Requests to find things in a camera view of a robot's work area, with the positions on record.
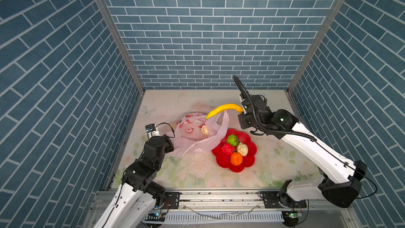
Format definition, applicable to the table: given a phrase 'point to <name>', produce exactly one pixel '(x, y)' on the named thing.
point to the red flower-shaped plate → (223, 160)
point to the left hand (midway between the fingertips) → (168, 135)
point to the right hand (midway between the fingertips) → (240, 113)
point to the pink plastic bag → (194, 131)
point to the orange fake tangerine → (236, 159)
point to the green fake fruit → (232, 140)
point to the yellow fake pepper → (228, 106)
